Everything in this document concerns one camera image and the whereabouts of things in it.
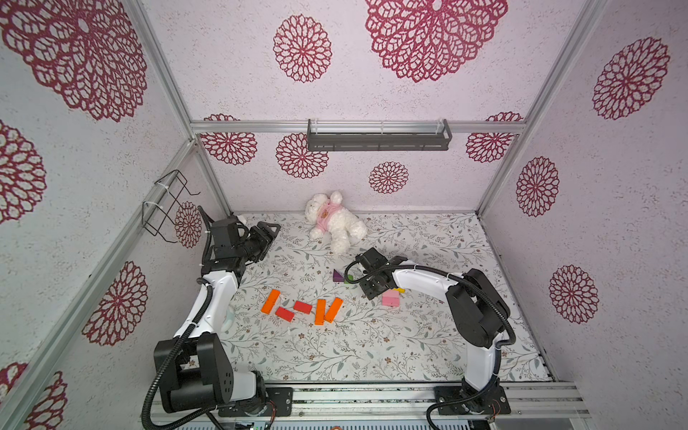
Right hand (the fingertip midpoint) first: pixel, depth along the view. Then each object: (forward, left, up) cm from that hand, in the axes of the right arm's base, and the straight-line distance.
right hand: (368, 284), depth 95 cm
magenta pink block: (-5, -9, -3) cm, 10 cm away
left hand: (+5, +29, +22) cm, 37 cm away
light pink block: (-3, -8, -2) cm, 9 cm away
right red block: (-8, +23, -2) cm, 24 cm away
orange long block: (-7, +34, -1) cm, 35 cm away
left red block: (-11, +29, -2) cm, 31 cm away
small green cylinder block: (-5, +6, +14) cm, 16 cm away
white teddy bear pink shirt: (+27, +14, +5) cm, 31 cm away
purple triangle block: (+3, +11, 0) cm, 12 cm away
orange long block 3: (-9, +12, -3) cm, 15 cm away
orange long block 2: (-10, +16, -2) cm, 19 cm away
